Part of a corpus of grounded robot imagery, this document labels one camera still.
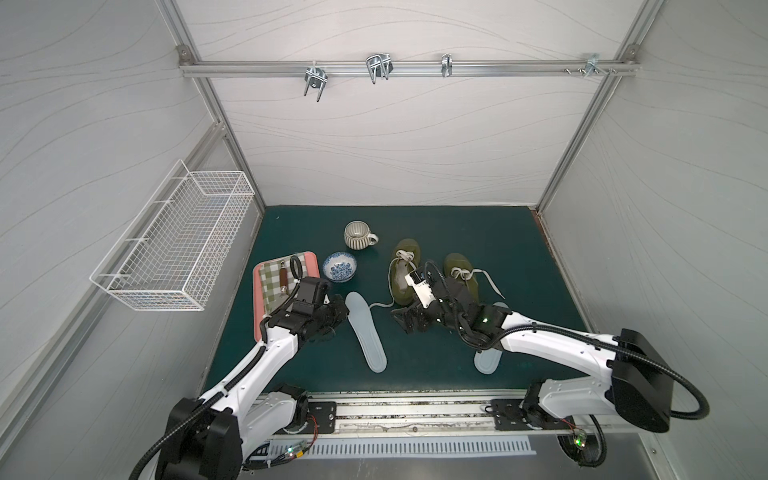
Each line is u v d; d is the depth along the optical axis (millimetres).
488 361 818
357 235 1098
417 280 679
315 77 788
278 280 984
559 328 508
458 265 960
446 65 782
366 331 850
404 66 777
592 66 765
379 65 765
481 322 589
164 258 670
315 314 667
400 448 702
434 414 751
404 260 955
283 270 1012
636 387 401
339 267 1013
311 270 1017
